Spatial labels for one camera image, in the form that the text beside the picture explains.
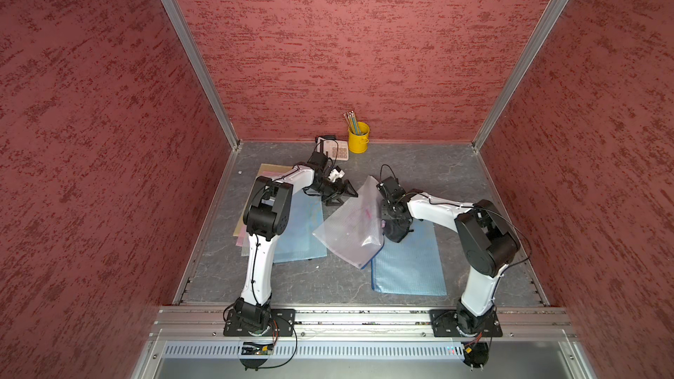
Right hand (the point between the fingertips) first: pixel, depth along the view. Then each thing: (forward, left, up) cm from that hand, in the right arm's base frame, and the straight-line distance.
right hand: (390, 215), depth 97 cm
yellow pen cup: (+33, +10, +6) cm, 35 cm away
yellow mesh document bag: (+22, +50, +2) cm, 55 cm away
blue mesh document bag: (-19, -5, -1) cm, 19 cm away
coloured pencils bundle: (+38, +13, +15) cm, 43 cm away
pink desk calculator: (+34, +20, +1) cm, 39 cm away
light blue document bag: (-8, +32, 0) cm, 33 cm away
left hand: (+4, +15, +4) cm, 16 cm away
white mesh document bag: (-6, +14, -1) cm, 15 cm away
